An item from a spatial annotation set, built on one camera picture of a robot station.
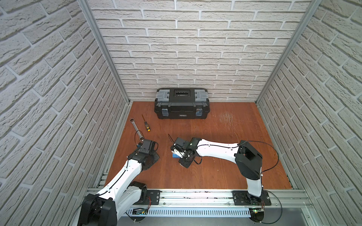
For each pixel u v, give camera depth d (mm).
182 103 962
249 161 472
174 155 787
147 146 659
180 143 669
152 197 732
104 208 392
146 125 1037
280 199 750
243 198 731
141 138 969
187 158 712
